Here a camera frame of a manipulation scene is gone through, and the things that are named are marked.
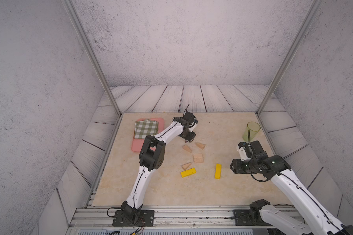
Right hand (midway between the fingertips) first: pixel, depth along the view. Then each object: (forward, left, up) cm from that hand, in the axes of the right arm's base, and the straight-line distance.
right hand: (236, 166), depth 75 cm
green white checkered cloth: (+37, +56, -13) cm, 68 cm away
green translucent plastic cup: (+28, -19, -3) cm, 34 cm away
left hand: (+26, +21, -11) cm, 35 cm away
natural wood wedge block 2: (+6, +26, -13) cm, 29 cm away
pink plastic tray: (0, +40, +17) cm, 43 cm away
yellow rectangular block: (+3, +24, -15) cm, 29 cm away
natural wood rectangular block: (+10, +18, -14) cm, 25 cm away
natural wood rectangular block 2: (+14, +18, -15) cm, 27 cm away
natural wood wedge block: (+21, +15, -13) cm, 29 cm away
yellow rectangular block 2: (+4, +6, -14) cm, 16 cm away
